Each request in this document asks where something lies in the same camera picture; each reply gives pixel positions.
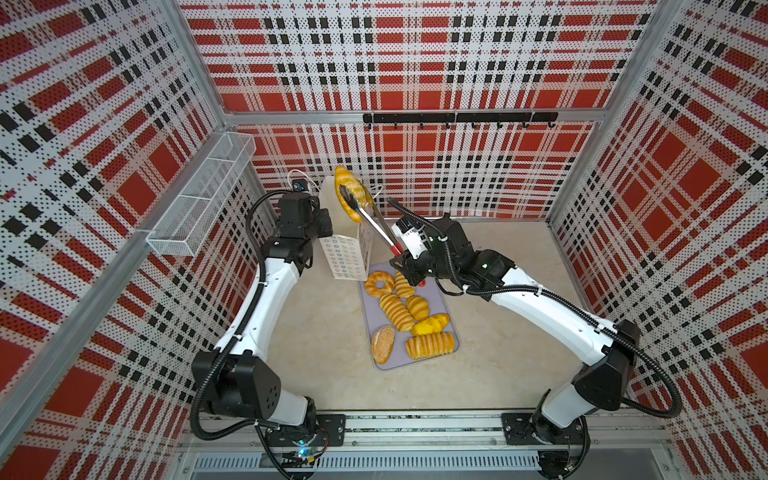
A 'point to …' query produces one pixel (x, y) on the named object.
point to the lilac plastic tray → (375, 316)
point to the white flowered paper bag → (348, 242)
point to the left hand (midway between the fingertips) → (320, 218)
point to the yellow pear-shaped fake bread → (431, 325)
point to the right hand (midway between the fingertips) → (395, 262)
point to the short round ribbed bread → (418, 307)
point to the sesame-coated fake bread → (382, 343)
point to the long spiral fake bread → (397, 312)
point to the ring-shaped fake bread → (371, 287)
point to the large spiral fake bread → (430, 345)
